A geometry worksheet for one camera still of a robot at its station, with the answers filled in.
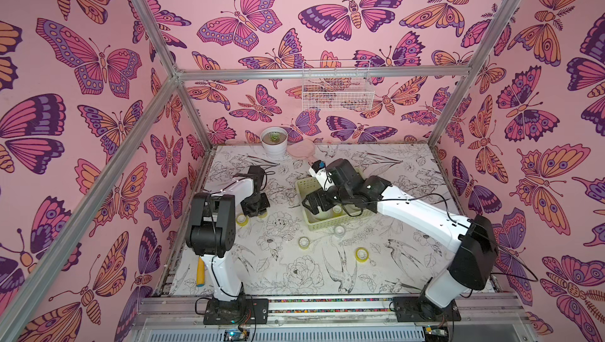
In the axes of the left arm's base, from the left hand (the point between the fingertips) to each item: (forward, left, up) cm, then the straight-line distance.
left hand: (263, 209), depth 98 cm
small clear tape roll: (-10, -31, 0) cm, 32 cm away
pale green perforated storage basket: (-7, -26, +5) cm, 27 cm away
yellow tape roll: (-19, -38, 0) cm, 42 cm away
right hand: (-8, -19, +20) cm, 28 cm away
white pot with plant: (+29, -3, +10) cm, 31 cm away
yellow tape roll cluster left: (-3, 0, +1) cm, 3 cm away
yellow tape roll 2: (-6, +6, 0) cm, 9 cm away
